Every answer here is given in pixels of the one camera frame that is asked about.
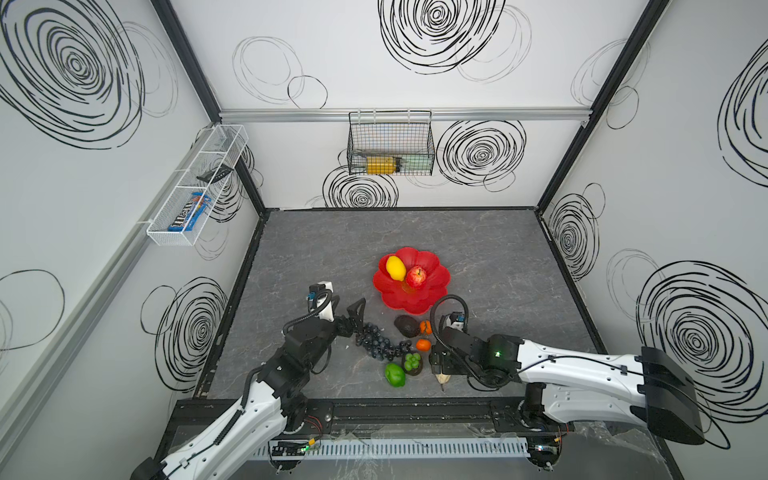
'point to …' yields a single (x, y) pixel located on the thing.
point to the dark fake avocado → (407, 325)
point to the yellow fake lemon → (396, 268)
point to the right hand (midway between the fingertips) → (437, 362)
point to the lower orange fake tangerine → (423, 345)
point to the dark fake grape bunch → (379, 346)
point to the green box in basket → (420, 164)
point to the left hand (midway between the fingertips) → (354, 299)
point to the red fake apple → (416, 276)
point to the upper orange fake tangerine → (426, 327)
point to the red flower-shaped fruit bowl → (401, 295)
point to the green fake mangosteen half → (412, 363)
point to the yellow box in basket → (380, 165)
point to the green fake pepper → (395, 375)
